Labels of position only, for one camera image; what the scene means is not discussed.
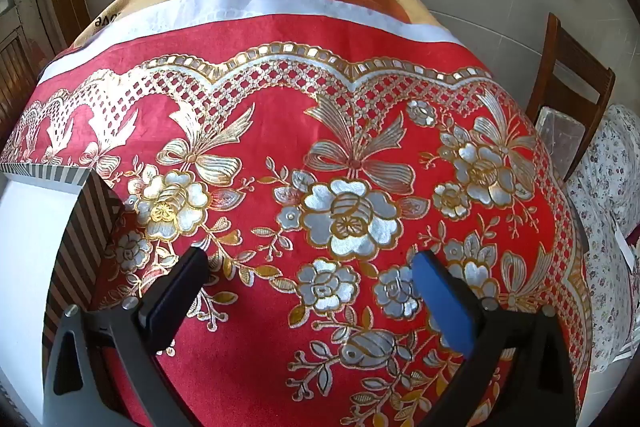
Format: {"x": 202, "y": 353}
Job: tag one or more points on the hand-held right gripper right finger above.
{"x": 442, "y": 302}

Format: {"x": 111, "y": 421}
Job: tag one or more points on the wooden door with window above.
{"x": 20, "y": 72}

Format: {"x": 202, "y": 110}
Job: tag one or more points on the red floral tablecloth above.
{"x": 280, "y": 72}

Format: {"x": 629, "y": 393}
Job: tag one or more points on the grey chair cushion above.
{"x": 562, "y": 137}

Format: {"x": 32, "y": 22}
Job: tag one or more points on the white box with striped rim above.
{"x": 30, "y": 232}

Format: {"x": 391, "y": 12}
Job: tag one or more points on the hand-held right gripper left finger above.
{"x": 175, "y": 288}

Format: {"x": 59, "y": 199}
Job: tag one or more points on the wooden chair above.
{"x": 550, "y": 57}

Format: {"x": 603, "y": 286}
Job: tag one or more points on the white floral cloth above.
{"x": 610, "y": 207}

